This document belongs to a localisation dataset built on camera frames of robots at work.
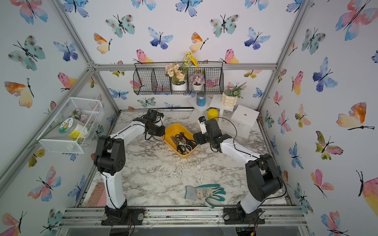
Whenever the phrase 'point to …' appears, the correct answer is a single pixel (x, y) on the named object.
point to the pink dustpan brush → (98, 196)
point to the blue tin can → (201, 99)
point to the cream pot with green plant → (230, 95)
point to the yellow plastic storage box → (180, 139)
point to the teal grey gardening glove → (202, 193)
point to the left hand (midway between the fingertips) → (164, 130)
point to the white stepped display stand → (243, 117)
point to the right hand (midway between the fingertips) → (201, 131)
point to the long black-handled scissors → (191, 144)
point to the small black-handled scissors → (182, 148)
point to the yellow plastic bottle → (212, 113)
